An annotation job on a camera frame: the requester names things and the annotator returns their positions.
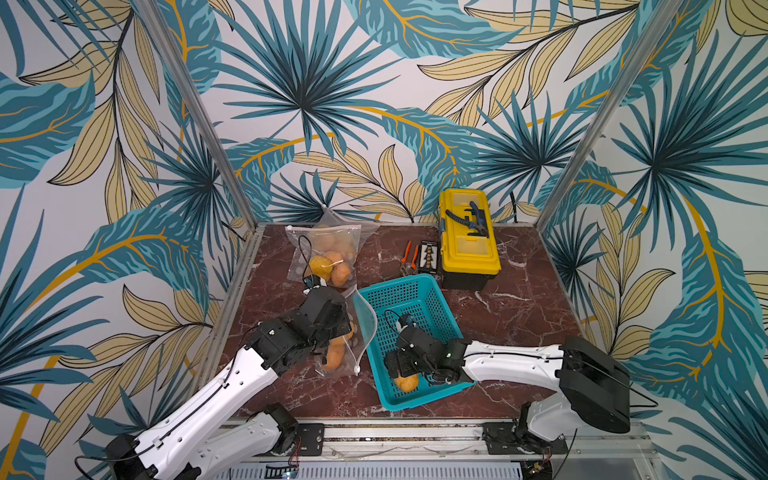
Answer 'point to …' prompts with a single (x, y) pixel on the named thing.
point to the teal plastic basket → (380, 305)
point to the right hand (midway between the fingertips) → (396, 357)
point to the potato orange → (340, 274)
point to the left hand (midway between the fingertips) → (344, 321)
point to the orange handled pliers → (409, 268)
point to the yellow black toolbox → (468, 249)
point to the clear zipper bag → (331, 219)
